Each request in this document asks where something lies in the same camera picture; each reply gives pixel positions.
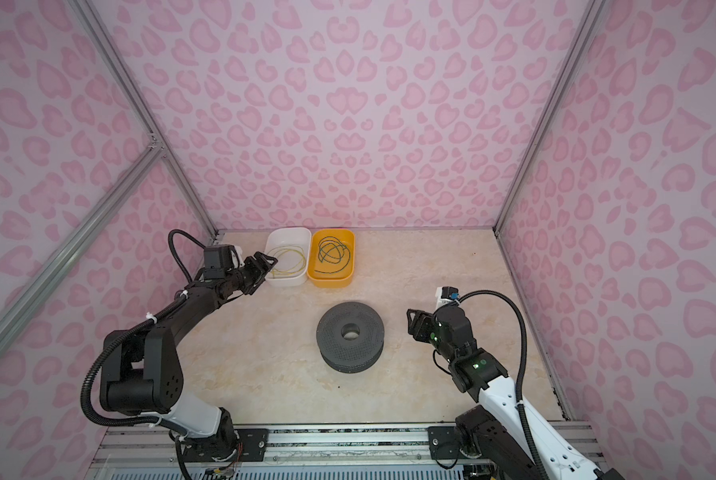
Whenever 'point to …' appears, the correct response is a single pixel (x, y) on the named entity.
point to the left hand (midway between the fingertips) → (273, 261)
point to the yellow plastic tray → (340, 279)
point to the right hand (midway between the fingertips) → (415, 312)
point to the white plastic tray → (288, 260)
